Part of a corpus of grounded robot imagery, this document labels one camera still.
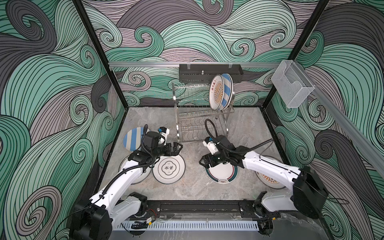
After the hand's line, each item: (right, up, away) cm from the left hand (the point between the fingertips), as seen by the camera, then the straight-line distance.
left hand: (176, 145), depth 80 cm
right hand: (+16, -9, +1) cm, 18 cm away
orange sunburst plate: (+22, +31, +3) cm, 38 cm away
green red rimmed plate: (+26, -17, +4) cm, 31 cm away
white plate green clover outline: (-5, -16, +8) cm, 18 cm away
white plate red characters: (-20, -18, +4) cm, 27 cm away
